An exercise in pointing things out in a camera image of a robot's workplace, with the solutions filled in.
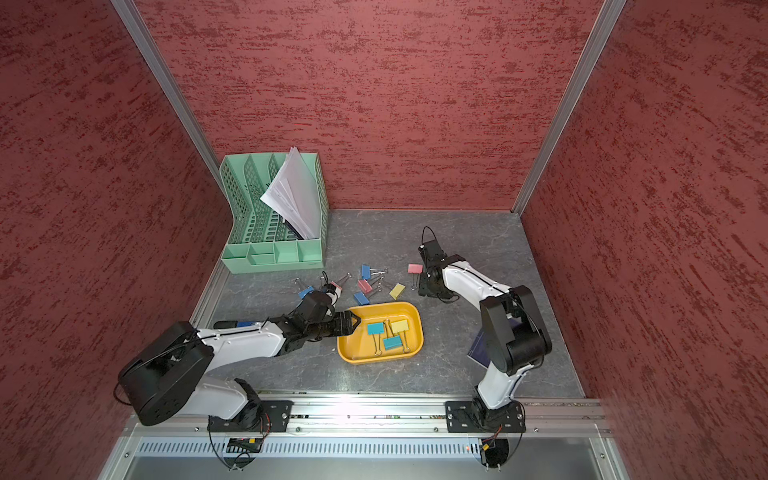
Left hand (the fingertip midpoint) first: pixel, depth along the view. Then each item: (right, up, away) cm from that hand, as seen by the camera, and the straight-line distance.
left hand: (351, 327), depth 88 cm
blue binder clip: (-17, +9, +9) cm, 21 cm away
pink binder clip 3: (+21, +16, +15) cm, 30 cm away
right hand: (+25, +9, +5) cm, 27 cm away
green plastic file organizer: (-38, +27, +23) cm, 52 cm away
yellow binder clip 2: (+15, 0, +1) cm, 15 cm away
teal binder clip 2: (+13, -4, -1) cm, 13 cm away
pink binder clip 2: (+3, +11, +9) cm, 14 cm away
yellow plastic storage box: (+3, -5, -3) cm, 7 cm away
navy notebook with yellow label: (+38, -6, -3) cm, 39 cm away
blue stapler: (-41, 0, +3) cm, 41 cm away
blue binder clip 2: (+4, +15, +12) cm, 20 cm away
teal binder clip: (+8, -1, 0) cm, 8 cm away
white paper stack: (-21, +42, +11) cm, 48 cm away
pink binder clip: (-5, +12, +12) cm, 18 cm away
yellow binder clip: (+14, +10, +8) cm, 19 cm away
